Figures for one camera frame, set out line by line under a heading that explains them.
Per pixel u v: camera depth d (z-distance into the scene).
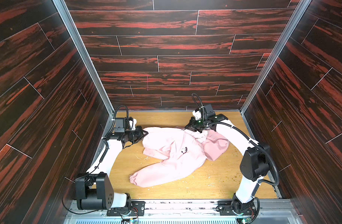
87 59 0.86
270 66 0.89
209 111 0.69
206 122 0.66
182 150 0.88
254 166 0.48
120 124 0.65
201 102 1.18
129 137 0.70
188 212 0.73
